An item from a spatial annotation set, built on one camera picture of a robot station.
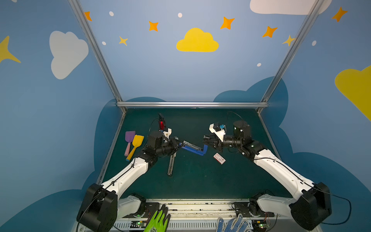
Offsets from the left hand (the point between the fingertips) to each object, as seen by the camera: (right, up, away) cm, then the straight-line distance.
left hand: (186, 144), depth 77 cm
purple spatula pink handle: (-41, +2, +24) cm, 48 cm away
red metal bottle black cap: (-18, +13, +23) cm, 32 cm away
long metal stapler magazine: (-10, -14, +11) cm, 21 cm away
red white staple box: (+21, -12, +16) cm, 29 cm away
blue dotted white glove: (+23, -39, -8) cm, 45 cm away
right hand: (+10, +4, -4) cm, 12 cm away
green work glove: (-13, -37, -7) cm, 40 cm away
